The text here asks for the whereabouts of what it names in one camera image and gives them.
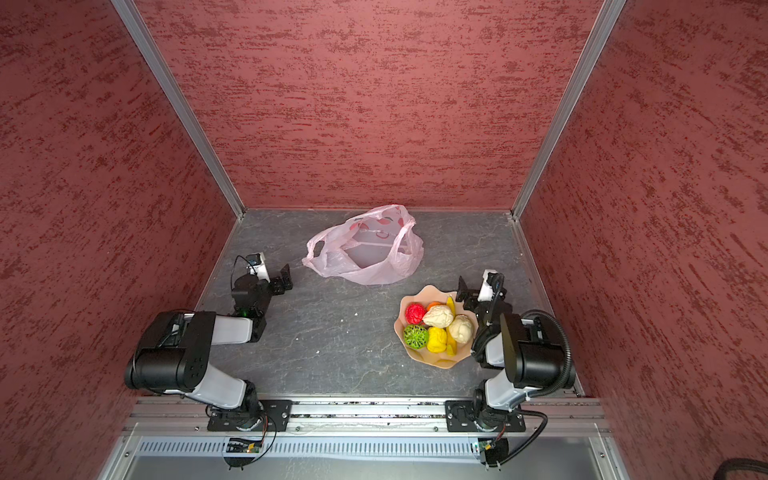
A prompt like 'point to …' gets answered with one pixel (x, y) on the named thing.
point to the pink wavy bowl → (428, 294)
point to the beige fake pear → (439, 316)
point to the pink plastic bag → (372, 248)
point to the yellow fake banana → (452, 305)
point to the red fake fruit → (414, 313)
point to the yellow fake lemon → (437, 339)
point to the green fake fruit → (415, 336)
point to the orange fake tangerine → (432, 304)
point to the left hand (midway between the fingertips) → (275, 271)
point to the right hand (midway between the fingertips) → (473, 281)
